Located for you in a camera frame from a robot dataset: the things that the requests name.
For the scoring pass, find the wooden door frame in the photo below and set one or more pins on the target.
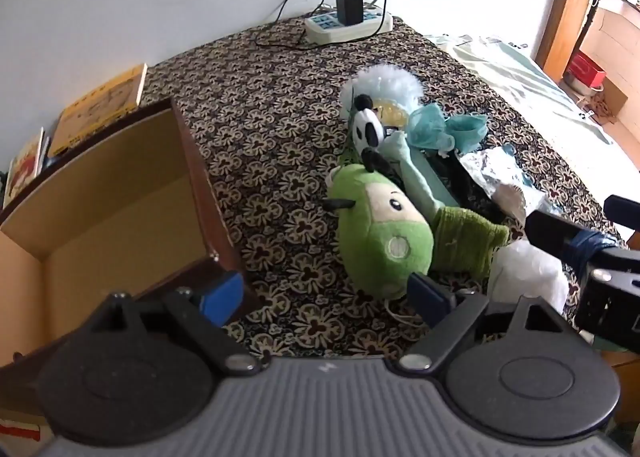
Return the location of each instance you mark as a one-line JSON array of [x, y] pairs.
[[570, 12]]

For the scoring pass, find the patterned brown bedspread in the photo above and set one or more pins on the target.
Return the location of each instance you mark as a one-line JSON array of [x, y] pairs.
[[280, 102]]

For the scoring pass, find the light green bed sheet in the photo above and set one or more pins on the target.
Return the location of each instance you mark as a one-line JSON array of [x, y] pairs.
[[525, 82]]

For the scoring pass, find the teal mesh cloth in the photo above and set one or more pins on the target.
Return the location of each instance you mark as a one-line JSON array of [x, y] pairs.
[[430, 129]]

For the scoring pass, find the red box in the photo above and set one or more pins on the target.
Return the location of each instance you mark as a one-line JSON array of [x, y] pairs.
[[585, 67]]

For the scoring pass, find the white power strip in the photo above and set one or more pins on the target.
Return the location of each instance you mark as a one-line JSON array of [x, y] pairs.
[[372, 22]]

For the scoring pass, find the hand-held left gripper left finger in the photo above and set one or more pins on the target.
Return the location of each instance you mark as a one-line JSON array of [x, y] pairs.
[[222, 294]]

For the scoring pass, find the green plush toy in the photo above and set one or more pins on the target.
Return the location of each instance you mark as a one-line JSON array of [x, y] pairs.
[[370, 237]]

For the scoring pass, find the illustrated picture book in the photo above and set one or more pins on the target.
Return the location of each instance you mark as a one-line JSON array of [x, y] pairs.
[[25, 162]]

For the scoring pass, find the white plastic bag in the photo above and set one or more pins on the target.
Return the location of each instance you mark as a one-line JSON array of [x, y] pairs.
[[525, 272]]

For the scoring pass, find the clear plastic bag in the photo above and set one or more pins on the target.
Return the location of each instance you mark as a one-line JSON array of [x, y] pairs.
[[487, 167]]

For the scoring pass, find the yellow book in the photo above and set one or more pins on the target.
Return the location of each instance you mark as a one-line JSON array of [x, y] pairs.
[[100, 102]]

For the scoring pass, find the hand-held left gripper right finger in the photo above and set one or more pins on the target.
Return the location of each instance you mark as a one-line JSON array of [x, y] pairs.
[[425, 299]]

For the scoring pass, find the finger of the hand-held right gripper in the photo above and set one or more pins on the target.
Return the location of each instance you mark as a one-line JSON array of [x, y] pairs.
[[625, 212], [590, 244]]

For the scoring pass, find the brown cardboard box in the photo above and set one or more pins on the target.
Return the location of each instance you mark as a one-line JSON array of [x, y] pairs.
[[110, 197]]

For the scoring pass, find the green towel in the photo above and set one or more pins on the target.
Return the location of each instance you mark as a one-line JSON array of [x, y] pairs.
[[465, 242]]

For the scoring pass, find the red white carton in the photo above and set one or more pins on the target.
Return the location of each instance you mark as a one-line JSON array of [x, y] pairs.
[[17, 429]]

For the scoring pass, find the black charger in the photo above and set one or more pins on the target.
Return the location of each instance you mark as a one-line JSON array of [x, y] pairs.
[[350, 7]]

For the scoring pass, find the panda plush toy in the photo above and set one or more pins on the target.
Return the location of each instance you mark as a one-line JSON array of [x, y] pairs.
[[367, 129]]

